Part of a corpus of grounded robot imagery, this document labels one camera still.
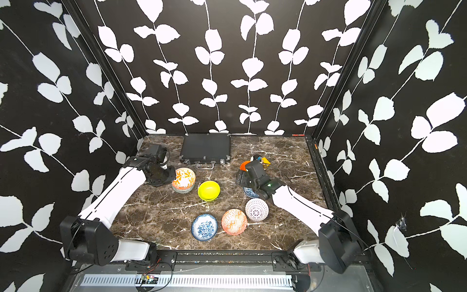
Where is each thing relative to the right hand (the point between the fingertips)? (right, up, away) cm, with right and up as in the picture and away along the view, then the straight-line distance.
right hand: (240, 173), depth 84 cm
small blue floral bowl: (+5, -11, +9) cm, 15 cm away
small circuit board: (-36, -40, -14) cm, 56 cm away
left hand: (-31, -1, -2) cm, 31 cm away
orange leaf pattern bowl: (-28, -3, +4) cm, 28 cm away
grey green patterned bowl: (-29, -11, +9) cm, 32 cm away
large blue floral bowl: (-17, -25, -2) cm, 30 cm away
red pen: (+40, +22, +39) cm, 60 cm away
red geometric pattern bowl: (-3, -23, 0) cm, 23 cm away
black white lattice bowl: (+8, -18, +4) cm, 20 cm away
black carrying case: (-21, +11, +24) cm, 34 cm away
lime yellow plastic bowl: (-17, -10, +8) cm, 21 cm away
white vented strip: (-42, -41, -14) cm, 61 cm away
